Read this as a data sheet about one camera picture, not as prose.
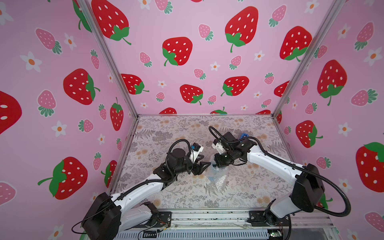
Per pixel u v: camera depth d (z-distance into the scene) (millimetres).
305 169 448
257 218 734
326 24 735
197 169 680
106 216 400
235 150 594
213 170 747
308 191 435
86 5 674
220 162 705
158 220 730
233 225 731
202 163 679
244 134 1041
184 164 658
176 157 593
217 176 829
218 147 764
